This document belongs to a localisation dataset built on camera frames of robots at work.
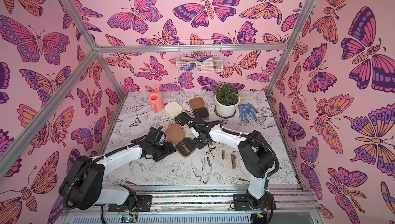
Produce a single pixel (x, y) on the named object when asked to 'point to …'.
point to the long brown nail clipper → (233, 157)
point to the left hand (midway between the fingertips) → (173, 151)
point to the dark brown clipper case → (197, 104)
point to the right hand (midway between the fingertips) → (199, 140)
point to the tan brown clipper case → (175, 134)
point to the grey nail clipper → (209, 162)
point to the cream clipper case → (174, 109)
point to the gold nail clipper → (212, 153)
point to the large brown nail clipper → (183, 148)
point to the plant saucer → (223, 117)
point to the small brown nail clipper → (223, 154)
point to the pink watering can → (157, 100)
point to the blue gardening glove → (246, 110)
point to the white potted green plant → (227, 99)
